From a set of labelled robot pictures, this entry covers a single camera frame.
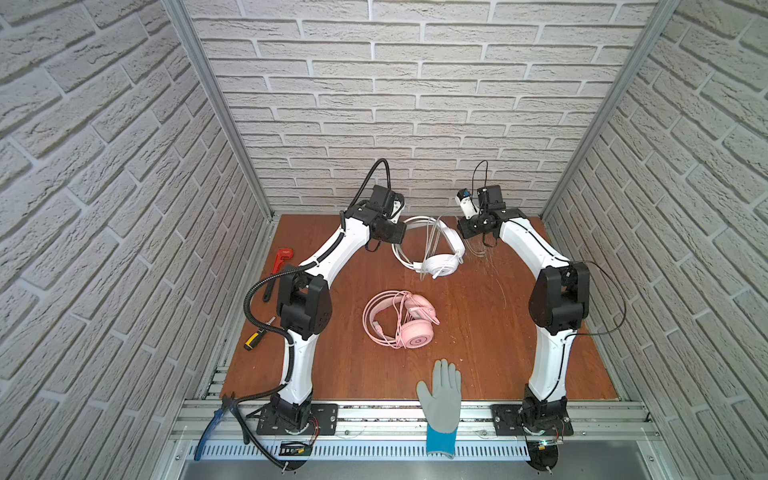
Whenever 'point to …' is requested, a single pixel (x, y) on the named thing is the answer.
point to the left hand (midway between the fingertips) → (402, 229)
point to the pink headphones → (400, 319)
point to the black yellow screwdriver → (252, 341)
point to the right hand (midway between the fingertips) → (463, 220)
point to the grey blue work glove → (441, 408)
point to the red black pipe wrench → (282, 253)
